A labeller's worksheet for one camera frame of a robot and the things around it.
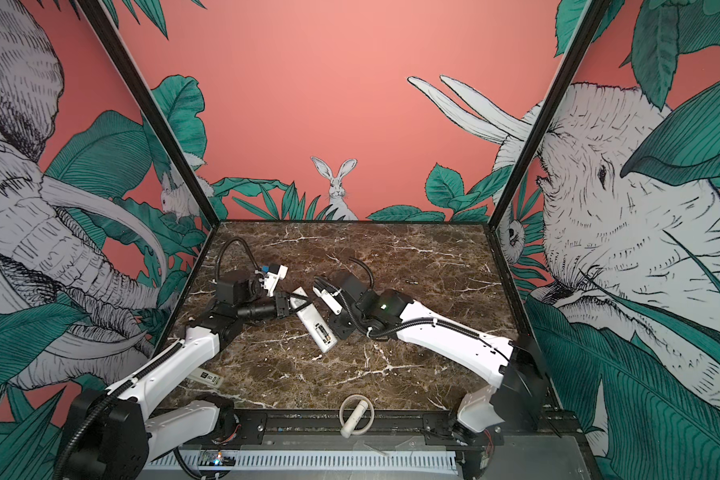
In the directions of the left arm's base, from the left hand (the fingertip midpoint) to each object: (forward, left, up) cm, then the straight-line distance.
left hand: (308, 299), depth 76 cm
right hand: (-5, -5, 0) cm, 7 cm away
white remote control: (-4, -1, -4) cm, 6 cm away
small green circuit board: (-32, +22, -19) cm, 43 cm away
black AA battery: (+17, -32, -20) cm, 42 cm away
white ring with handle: (-27, -10, -15) cm, 33 cm away
